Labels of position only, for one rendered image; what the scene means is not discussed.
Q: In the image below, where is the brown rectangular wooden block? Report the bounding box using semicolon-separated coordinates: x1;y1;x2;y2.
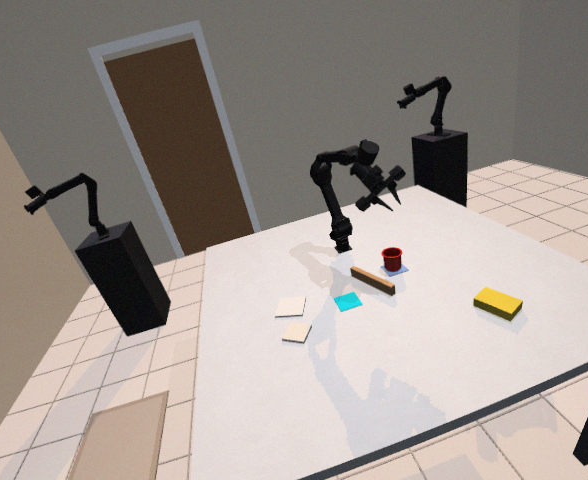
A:
350;266;396;297

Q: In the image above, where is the red cup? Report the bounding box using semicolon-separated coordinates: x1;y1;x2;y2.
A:
382;247;402;272

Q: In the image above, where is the yellow flat block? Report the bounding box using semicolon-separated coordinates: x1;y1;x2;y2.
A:
473;287;523;322

